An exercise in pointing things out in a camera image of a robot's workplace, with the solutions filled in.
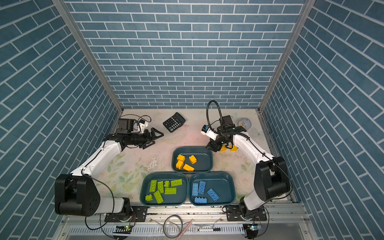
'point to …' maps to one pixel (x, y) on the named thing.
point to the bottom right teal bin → (223, 183)
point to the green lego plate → (152, 186)
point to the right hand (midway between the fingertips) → (208, 141)
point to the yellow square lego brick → (179, 166)
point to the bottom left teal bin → (181, 198)
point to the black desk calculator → (175, 122)
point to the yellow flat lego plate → (223, 148)
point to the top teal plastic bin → (204, 154)
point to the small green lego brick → (166, 184)
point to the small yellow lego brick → (192, 159)
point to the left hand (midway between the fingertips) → (159, 137)
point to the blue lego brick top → (200, 200)
